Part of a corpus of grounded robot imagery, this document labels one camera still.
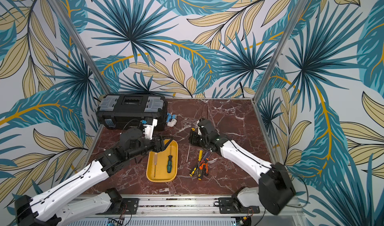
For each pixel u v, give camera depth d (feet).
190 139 2.35
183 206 2.45
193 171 2.70
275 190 1.34
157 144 1.96
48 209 1.28
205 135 2.06
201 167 2.70
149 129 2.06
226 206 2.40
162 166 2.78
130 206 2.40
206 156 2.94
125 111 2.97
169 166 2.75
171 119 3.40
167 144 2.13
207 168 2.76
